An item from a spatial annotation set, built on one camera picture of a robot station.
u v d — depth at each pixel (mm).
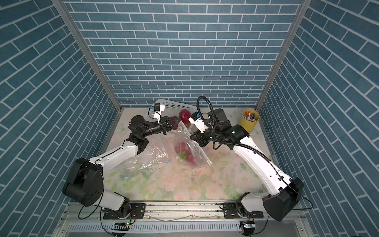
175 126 720
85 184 432
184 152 825
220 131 533
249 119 1005
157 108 652
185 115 1033
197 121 617
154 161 908
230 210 737
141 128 625
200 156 707
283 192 383
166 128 676
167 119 691
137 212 732
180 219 722
